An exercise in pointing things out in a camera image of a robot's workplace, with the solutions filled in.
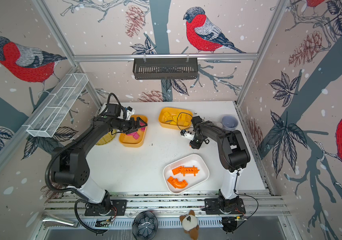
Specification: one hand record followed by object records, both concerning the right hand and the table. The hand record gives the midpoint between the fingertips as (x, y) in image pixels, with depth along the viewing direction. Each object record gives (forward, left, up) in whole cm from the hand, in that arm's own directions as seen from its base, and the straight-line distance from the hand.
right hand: (195, 144), depth 97 cm
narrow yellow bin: (0, +45, +3) cm, 46 cm away
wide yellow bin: (+19, +15, +4) cm, 24 cm away
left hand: (0, +33, +19) cm, 38 cm away
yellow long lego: (+19, +7, +3) cm, 20 cm away
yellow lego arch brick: (+20, +20, +3) cm, 28 cm away
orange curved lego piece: (-26, +11, +2) cm, 28 cm away
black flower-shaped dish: (-45, +25, +2) cm, 52 cm away
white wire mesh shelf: (-8, +74, +34) cm, 82 cm away
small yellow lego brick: (+23, +21, +5) cm, 32 cm away
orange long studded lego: (-18, +7, +3) cm, 20 cm away
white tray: (-13, +5, +3) cm, 14 cm away
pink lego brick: (+3, +40, +4) cm, 40 cm away
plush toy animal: (-43, +4, +3) cm, 44 cm away
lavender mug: (+16, -24, +3) cm, 30 cm away
